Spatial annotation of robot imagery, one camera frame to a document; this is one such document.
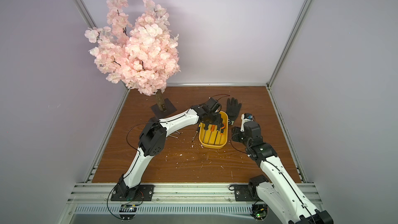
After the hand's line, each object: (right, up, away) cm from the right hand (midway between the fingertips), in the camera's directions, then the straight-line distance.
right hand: (235, 126), depth 80 cm
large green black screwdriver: (-16, -4, +15) cm, 22 cm away
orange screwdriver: (-11, -4, +15) cm, 19 cm away
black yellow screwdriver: (-21, -5, +16) cm, 27 cm away
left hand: (-5, +1, +13) cm, 13 cm away
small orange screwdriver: (-6, -6, +13) cm, 16 cm away
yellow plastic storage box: (-4, -10, +12) cm, 16 cm away
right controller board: (+9, -38, -10) cm, 40 cm away
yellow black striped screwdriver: (-8, -5, +15) cm, 18 cm away
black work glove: (+3, +6, +25) cm, 26 cm away
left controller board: (-53, -40, -7) cm, 67 cm away
